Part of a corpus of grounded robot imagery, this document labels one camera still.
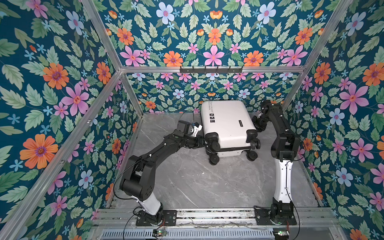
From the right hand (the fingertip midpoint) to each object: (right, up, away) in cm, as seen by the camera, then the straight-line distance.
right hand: (250, 127), depth 101 cm
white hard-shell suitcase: (-18, -1, -18) cm, 26 cm away
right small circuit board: (+5, -52, -31) cm, 60 cm away
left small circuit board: (-55, -51, -31) cm, 81 cm away
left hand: (-28, -7, -20) cm, 35 cm away
